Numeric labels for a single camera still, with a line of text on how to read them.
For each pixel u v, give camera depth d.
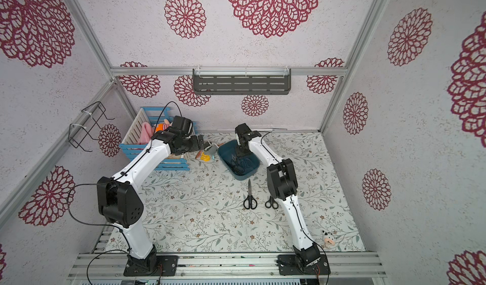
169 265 0.73
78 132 0.73
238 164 1.01
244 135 0.79
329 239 0.78
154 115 1.12
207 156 1.06
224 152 1.09
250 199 0.92
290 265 0.74
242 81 0.95
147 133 1.01
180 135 0.67
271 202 0.90
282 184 0.64
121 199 0.47
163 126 1.06
